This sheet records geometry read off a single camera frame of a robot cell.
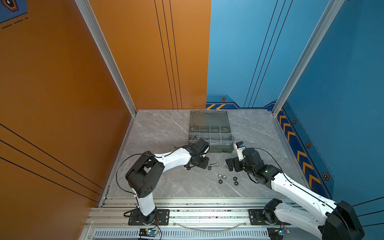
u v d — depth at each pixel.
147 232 0.71
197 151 0.71
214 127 1.08
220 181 0.85
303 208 0.48
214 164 0.91
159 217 0.74
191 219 0.75
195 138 1.02
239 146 0.72
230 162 0.74
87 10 0.70
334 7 0.70
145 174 0.48
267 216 0.64
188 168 0.89
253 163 0.61
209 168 0.90
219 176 0.86
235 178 0.86
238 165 0.73
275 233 0.71
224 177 0.86
